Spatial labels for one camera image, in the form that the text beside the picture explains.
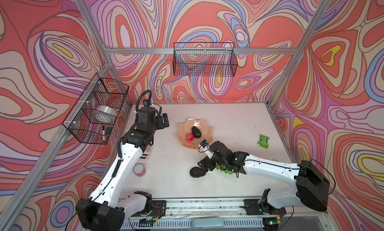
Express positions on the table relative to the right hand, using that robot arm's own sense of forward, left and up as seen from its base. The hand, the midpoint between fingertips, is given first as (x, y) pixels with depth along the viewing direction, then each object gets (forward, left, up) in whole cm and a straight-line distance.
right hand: (205, 162), depth 82 cm
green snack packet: (+15, -40, -6) cm, 43 cm away
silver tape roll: (+18, +49, +26) cm, 58 cm away
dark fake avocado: (+21, +4, -1) cm, 22 cm away
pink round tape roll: (-2, +37, -2) cm, 37 cm away
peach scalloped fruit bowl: (+27, +12, -4) cm, 30 cm away
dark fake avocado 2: (-5, +5, -2) cm, 7 cm away
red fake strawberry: (+18, +9, -3) cm, 20 cm away
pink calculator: (+9, +35, -5) cm, 37 cm away
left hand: (+17, +23, +21) cm, 36 cm away
